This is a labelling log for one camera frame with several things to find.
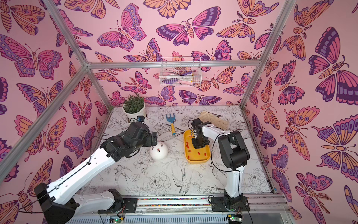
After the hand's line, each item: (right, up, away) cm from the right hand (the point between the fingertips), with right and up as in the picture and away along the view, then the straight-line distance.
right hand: (199, 145), depth 97 cm
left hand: (-28, +10, -22) cm, 37 cm away
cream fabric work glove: (+15, +18, +16) cm, 28 cm away
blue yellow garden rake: (-20, +18, +16) cm, 31 cm away
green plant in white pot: (-46, +28, +1) cm, 53 cm away
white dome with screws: (-25, -1, -13) cm, 29 cm away
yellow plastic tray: (-3, -5, -5) cm, 8 cm away
